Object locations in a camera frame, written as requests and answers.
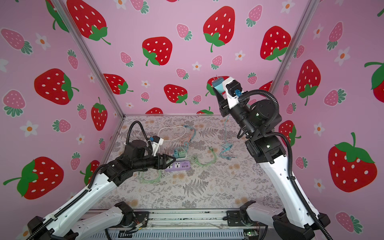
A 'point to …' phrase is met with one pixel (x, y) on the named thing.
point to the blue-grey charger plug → (176, 153)
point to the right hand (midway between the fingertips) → (220, 83)
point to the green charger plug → (182, 154)
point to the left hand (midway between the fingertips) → (172, 158)
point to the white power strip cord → (169, 127)
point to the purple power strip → (179, 165)
